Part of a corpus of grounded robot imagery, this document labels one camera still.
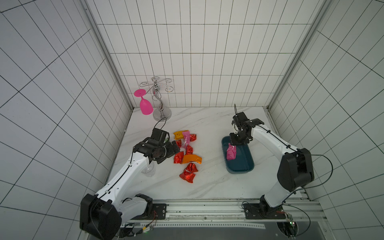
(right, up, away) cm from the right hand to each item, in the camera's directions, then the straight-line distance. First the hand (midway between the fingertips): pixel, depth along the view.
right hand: (228, 142), depth 89 cm
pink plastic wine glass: (-53, +23, +9) cm, 58 cm away
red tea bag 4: (-30, -10, +1) cm, 32 cm away
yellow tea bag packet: (-31, +3, +12) cm, 34 cm away
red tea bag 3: (-24, -5, +2) cm, 24 cm away
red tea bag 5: (-22, -14, -5) cm, 27 cm away
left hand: (-33, -6, -9) cm, 35 cm away
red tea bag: (-21, +1, +10) cm, 24 cm away
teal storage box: (+9, -11, -3) cm, 14 cm away
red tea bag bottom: (-24, -18, -6) cm, 31 cm away
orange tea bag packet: (-24, -10, 0) cm, 26 cm away
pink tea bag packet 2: (-26, +3, +6) cm, 27 cm away
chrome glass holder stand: (-46, +18, +25) cm, 56 cm away
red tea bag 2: (-31, -2, +7) cm, 31 cm away
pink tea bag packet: (+3, -7, +3) cm, 8 cm away
